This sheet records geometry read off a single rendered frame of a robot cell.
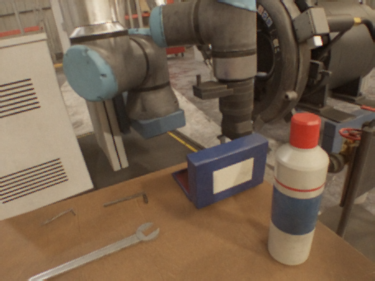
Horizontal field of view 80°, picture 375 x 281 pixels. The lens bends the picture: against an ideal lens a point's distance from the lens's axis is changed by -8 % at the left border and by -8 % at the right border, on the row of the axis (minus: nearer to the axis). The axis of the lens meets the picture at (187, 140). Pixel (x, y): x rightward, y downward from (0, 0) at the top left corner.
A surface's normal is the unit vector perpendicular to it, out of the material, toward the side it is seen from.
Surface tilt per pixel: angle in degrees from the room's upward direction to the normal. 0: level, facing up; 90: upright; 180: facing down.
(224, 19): 90
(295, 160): 42
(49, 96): 90
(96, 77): 95
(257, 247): 0
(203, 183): 96
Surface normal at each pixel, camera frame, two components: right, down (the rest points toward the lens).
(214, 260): -0.11, -0.89
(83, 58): -0.43, 0.51
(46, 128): 0.51, 0.33
